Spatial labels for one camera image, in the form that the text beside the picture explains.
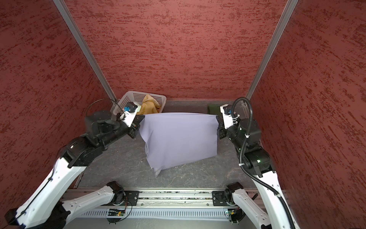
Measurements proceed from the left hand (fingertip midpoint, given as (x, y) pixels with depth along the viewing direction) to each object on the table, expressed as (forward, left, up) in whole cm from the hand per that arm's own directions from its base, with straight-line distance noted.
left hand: (140, 118), depth 62 cm
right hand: (+2, -35, -2) cm, 35 cm away
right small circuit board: (-31, -44, -38) cm, 66 cm away
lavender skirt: (-3, -14, -12) cm, 19 cm away
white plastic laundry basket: (+40, +31, -28) cm, 58 cm away
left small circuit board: (-32, +16, -40) cm, 53 cm away
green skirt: (+38, -43, -35) cm, 67 cm away
